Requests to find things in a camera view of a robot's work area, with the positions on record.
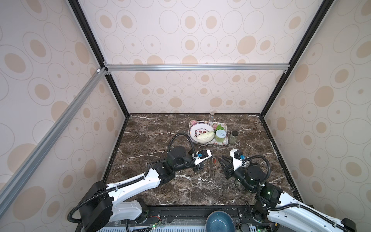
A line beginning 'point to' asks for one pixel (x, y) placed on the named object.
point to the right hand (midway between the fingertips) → (226, 156)
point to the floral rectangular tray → (191, 123)
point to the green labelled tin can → (220, 135)
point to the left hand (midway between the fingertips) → (214, 157)
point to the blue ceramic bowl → (220, 221)
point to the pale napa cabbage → (206, 137)
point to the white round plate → (199, 128)
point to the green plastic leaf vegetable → (219, 127)
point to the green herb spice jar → (234, 138)
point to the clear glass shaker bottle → (211, 116)
